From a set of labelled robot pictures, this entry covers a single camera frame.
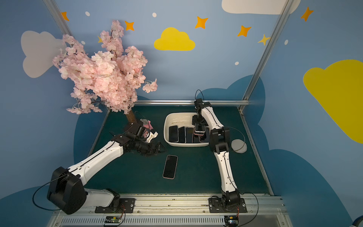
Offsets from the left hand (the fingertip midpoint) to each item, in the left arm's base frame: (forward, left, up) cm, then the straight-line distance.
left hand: (162, 150), depth 79 cm
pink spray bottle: (+18, +12, 0) cm, 22 cm away
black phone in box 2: (+21, -16, -13) cm, 29 cm away
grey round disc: (+13, -52, -15) cm, 55 cm away
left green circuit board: (-32, +24, -16) cm, 43 cm away
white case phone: (+21, -5, -15) cm, 27 cm away
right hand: (+30, -25, -11) cm, 41 cm away
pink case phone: (-4, -4, -15) cm, 16 cm away
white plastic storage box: (+34, -11, -14) cm, 38 cm away
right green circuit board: (-31, -39, -17) cm, 52 cm away
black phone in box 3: (+16, -21, -13) cm, 30 cm away
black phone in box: (+18, -11, -12) cm, 25 cm away
